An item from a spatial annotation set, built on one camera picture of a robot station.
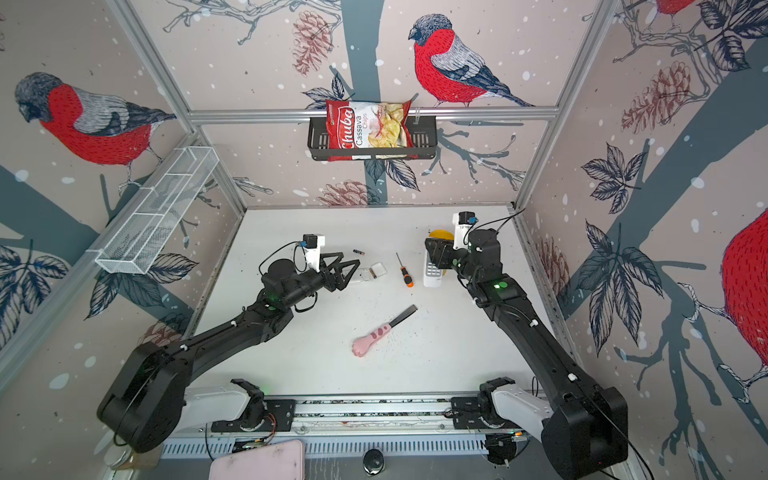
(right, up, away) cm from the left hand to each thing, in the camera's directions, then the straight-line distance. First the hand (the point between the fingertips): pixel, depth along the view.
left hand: (349, 259), depth 76 cm
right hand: (+21, +4, +1) cm, 21 cm away
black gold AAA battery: (-1, 0, +31) cm, 31 cm away
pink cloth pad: (-14, -45, -11) cm, 48 cm away
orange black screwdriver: (+16, -8, +22) cm, 28 cm away
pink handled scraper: (+2, -25, +7) cm, 26 cm away
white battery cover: (+7, -6, +26) cm, 27 cm away
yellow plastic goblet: (+27, +6, +16) cm, 32 cm away
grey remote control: (+22, -4, +1) cm, 22 cm away
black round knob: (+7, -40, -17) cm, 44 cm away
